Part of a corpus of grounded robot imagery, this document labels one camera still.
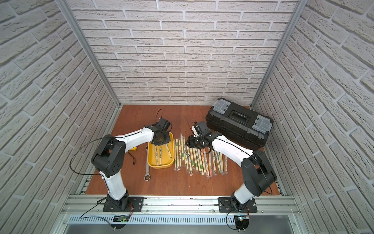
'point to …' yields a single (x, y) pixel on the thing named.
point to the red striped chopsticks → (210, 164)
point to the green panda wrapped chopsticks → (168, 151)
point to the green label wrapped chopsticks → (176, 153)
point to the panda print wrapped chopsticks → (157, 156)
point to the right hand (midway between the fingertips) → (190, 143)
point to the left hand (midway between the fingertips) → (169, 138)
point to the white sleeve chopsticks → (195, 159)
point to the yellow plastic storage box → (165, 162)
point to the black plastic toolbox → (239, 124)
